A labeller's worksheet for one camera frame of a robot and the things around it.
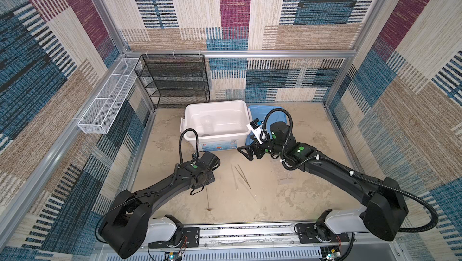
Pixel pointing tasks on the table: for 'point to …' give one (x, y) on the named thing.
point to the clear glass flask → (207, 122)
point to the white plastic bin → (220, 125)
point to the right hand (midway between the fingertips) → (246, 145)
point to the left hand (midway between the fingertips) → (208, 176)
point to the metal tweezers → (245, 180)
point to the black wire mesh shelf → (174, 78)
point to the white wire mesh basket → (102, 115)
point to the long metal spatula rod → (207, 200)
